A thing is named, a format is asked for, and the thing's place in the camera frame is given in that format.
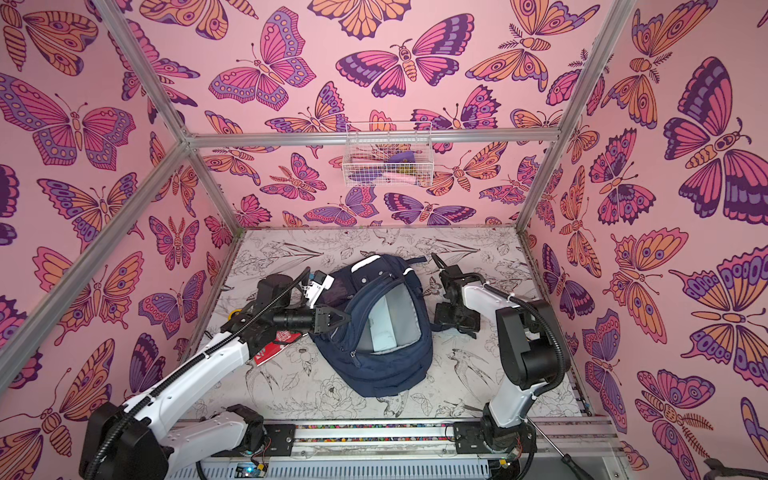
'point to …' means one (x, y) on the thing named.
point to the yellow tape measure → (230, 314)
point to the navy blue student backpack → (385, 348)
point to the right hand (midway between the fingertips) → (454, 321)
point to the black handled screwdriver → (566, 459)
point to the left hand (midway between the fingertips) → (349, 316)
